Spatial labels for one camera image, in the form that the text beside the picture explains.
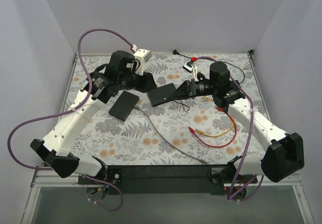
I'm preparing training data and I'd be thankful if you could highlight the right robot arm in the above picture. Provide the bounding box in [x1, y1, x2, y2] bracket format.
[169, 61, 304, 183]

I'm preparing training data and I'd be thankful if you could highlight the yellow ethernet cable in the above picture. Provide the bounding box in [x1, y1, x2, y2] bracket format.
[196, 97, 237, 137]

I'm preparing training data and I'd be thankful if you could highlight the black network switch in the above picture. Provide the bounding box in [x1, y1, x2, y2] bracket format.
[109, 91, 139, 122]
[147, 83, 176, 107]

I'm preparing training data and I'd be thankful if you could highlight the floral patterned table mat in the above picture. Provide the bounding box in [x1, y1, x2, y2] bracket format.
[64, 53, 267, 165]

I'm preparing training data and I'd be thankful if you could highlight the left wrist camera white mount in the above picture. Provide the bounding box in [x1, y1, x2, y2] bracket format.
[131, 44, 152, 76]

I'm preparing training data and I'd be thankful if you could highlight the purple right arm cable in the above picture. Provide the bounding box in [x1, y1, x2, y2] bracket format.
[196, 56, 265, 201]

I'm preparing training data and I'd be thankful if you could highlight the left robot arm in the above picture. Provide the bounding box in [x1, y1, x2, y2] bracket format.
[30, 49, 156, 180]

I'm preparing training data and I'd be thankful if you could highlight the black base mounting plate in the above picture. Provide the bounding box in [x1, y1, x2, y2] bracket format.
[77, 165, 249, 202]

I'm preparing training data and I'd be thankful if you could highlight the red ethernet cable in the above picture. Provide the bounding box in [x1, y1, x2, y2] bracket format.
[188, 107, 238, 148]

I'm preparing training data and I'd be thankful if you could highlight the thin black power cable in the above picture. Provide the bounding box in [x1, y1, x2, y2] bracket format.
[172, 49, 246, 113]

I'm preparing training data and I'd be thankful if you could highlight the grey ethernet cable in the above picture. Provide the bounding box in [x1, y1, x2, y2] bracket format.
[134, 105, 209, 165]

